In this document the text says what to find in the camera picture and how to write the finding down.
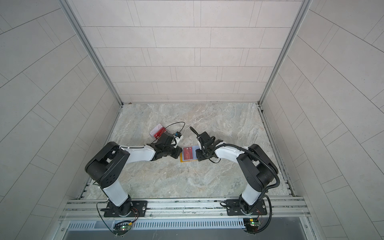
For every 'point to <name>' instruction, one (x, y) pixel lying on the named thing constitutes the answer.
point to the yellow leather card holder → (195, 155)
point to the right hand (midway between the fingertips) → (198, 157)
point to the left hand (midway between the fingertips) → (186, 149)
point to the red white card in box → (158, 131)
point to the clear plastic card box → (158, 131)
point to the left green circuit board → (122, 228)
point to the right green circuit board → (251, 225)
